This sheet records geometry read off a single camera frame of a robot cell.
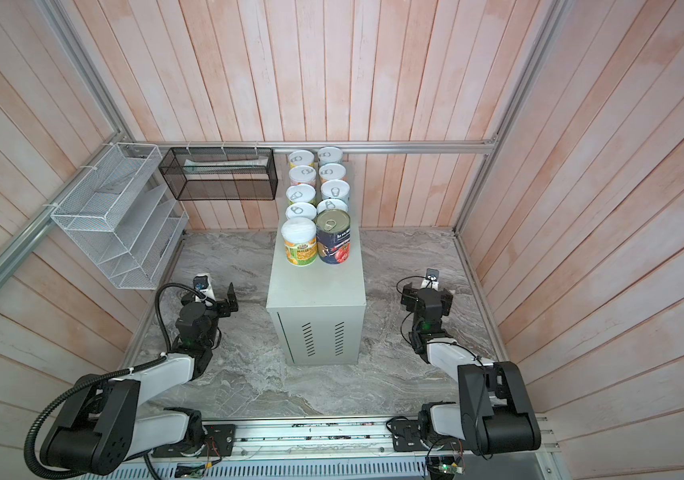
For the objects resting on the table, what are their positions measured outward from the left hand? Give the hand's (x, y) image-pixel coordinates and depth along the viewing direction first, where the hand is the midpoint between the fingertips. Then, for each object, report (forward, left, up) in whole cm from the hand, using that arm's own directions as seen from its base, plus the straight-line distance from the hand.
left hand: (217, 289), depth 87 cm
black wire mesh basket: (+42, +6, +12) cm, 44 cm away
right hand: (+3, -64, -1) cm, 64 cm away
